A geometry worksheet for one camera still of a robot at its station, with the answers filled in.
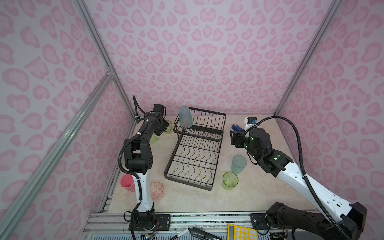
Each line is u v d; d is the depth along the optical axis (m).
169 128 0.93
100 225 0.75
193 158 0.95
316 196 0.41
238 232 0.69
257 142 0.52
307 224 0.47
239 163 0.88
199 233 0.66
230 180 0.86
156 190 0.83
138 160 0.57
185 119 0.87
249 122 0.62
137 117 0.79
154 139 1.00
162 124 0.85
